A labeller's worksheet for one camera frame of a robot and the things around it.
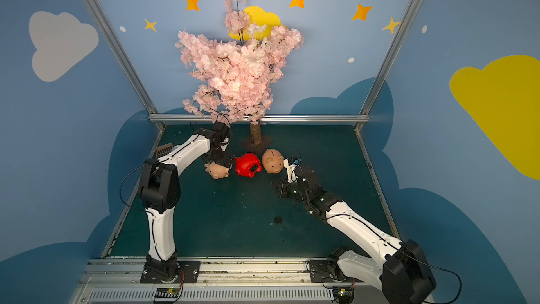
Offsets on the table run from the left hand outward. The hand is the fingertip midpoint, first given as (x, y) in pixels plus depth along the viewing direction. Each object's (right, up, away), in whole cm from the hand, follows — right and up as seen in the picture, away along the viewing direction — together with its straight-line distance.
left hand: (220, 158), depth 98 cm
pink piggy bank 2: (+25, -1, -2) cm, 25 cm away
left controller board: (-13, -46, -25) cm, 54 cm away
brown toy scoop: (-33, +3, +11) cm, 35 cm away
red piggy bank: (+14, -3, -4) cm, 15 cm away
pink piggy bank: (-1, -6, -3) cm, 6 cm away
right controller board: (+50, -47, -24) cm, 73 cm away
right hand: (+26, -8, -18) cm, 33 cm away
